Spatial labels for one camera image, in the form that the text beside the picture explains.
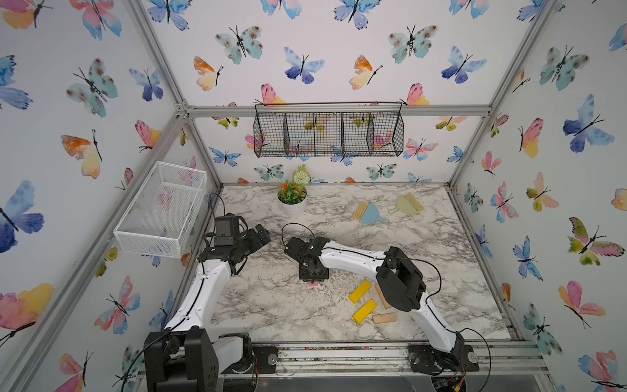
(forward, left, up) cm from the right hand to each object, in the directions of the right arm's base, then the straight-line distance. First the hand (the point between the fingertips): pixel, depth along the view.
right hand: (309, 275), depth 90 cm
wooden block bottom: (-13, -26, 0) cm, 29 cm away
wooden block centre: (-18, -21, +26) cm, 38 cm away
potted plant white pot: (+25, +9, +6) cm, 28 cm away
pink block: (-3, -2, -1) cm, 4 cm away
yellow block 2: (-11, -20, -1) cm, 23 cm away
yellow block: (-6, -17, -1) cm, 18 cm away
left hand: (+8, +16, +14) cm, 23 cm away
